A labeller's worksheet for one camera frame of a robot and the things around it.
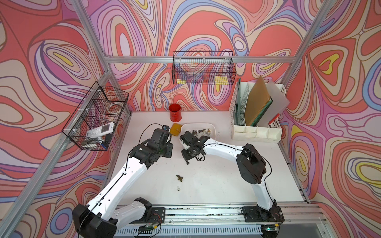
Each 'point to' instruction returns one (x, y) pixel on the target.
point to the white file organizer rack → (240, 93)
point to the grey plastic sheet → (279, 103)
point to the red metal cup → (175, 112)
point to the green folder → (257, 120)
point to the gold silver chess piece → (209, 130)
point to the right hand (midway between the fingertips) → (187, 159)
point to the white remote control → (106, 129)
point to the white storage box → (200, 129)
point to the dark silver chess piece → (202, 130)
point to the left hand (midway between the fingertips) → (169, 147)
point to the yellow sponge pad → (175, 129)
